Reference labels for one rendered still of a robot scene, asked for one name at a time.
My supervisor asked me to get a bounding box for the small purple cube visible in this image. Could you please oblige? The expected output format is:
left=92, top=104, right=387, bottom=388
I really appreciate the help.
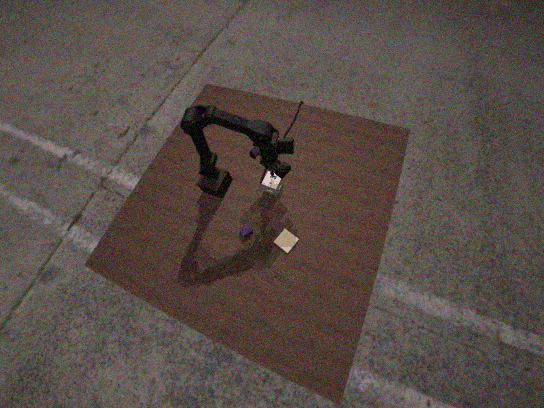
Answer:
left=239, top=224, right=253, bottom=238

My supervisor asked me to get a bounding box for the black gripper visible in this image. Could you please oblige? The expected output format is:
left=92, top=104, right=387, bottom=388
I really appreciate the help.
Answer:
left=249, top=146, right=291, bottom=178

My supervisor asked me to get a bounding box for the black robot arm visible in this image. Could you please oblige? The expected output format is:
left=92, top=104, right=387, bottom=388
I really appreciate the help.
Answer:
left=180, top=105, right=294, bottom=181

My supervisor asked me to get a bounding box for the beige flat square slab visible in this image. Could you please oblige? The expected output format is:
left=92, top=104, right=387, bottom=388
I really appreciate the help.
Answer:
left=274, top=229, right=299, bottom=254

